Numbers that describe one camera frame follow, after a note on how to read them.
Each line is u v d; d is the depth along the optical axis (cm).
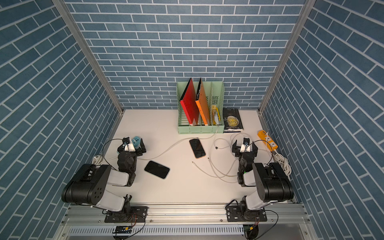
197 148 91
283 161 91
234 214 73
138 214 73
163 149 98
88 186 44
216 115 112
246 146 75
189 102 89
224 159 96
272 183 45
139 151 82
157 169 89
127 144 75
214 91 107
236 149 82
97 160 93
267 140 97
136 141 98
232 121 112
